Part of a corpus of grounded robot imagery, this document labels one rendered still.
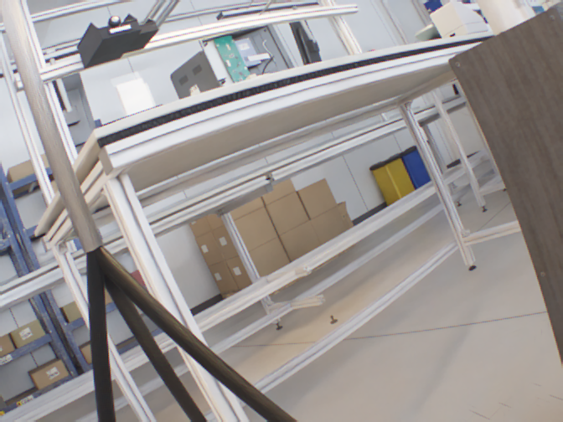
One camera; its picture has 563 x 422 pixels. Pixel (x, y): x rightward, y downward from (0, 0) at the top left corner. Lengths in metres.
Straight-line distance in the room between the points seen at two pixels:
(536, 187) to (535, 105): 0.14
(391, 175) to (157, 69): 3.26
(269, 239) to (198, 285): 1.08
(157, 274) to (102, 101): 4.93
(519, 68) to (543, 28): 0.09
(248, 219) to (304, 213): 0.62
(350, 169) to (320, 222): 1.97
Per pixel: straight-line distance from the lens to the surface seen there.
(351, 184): 7.16
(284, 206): 5.17
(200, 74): 1.50
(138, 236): 1.03
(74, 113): 3.17
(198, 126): 1.06
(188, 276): 5.68
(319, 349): 2.15
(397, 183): 7.22
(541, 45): 0.90
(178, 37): 2.15
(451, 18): 1.98
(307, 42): 4.26
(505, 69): 0.93
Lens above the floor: 0.75
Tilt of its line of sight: 2 degrees down
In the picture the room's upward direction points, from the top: 25 degrees counter-clockwise
